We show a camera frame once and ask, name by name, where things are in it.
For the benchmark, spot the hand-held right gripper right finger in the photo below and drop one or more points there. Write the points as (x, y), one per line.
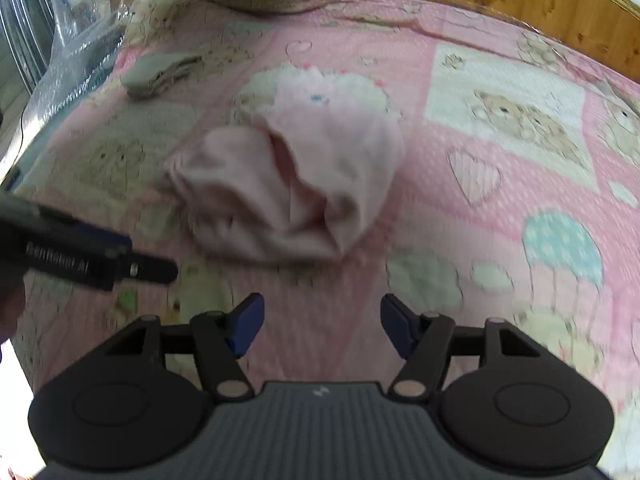
(397, 325)

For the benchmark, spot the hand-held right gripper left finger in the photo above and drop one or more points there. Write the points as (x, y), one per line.
(247, 325)

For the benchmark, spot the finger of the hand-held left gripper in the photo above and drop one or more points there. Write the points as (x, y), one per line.
(110, 241)
(150, 270)

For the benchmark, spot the light pink garment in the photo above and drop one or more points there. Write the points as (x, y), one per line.
(300, 175)

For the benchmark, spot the white ribbed pants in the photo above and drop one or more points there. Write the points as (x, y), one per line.
(150, 72)

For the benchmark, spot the person's left hand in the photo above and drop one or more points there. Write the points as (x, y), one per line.
(9, 310)

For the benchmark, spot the pink bear printed blanket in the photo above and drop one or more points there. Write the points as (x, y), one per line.
(450, 220)

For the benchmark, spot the clear plastic bag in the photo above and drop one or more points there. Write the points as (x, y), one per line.
(80, 40)

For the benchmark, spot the silver metal bars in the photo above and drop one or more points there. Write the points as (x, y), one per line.
(20, 35)

